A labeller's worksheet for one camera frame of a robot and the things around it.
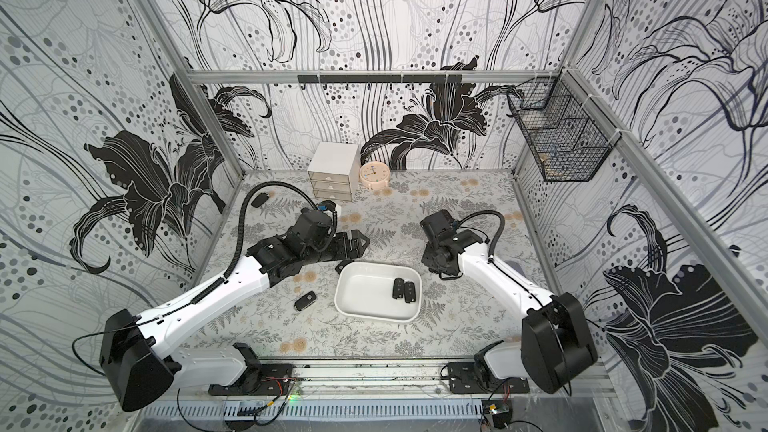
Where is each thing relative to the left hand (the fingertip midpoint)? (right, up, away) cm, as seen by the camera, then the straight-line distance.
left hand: (358, 249), depth 78 cm
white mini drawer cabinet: (-11, +23, +24) cm, 35 cm away
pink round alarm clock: (+2, +22, +37) cm, 43 cm away
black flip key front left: (-16, -17, +8) cm, 25 cm away
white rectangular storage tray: (+5, -15, +10) cm, 19 cm away
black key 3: (+14, -14, +8) cm, 22 cm away
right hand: (+22, -4, +9) cm, 24 cm away
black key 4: (+11, -13, +9) cm, 19 cm away
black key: (-7, -7, +14) cm, 17 cm away
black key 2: (-41, +13, +32) cm, 54 cm away
